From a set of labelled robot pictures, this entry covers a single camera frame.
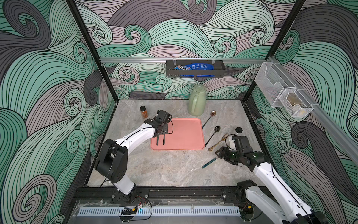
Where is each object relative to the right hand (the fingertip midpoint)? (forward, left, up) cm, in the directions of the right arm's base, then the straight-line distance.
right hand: (221, 155), depth 80 cm
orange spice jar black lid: (+34, +51, -2) cm, 61 cm away
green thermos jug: (+33, +12, +12) cm, 37 cm away
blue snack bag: (+51, +13, +27) cm, 59 cm away
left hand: (+18, +36, +4) cm, 40 cm away
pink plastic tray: (+19, +22, -7) cm, 30 cm away
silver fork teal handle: (-1, +6, -8) cm, 10 cm away
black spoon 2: (+22, -3, -7) cm, 24 cm away
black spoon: (+14, +36, -7) cm, 39 cm away
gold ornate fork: (+14, -6, -5) cm, 16 cm away
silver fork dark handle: (+14, +40, -7) cm, 43 cm away
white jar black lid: (+17, -15, +1) cm, 22 cm away
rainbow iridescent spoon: (+38, -3, -7) cm, 38 cm away
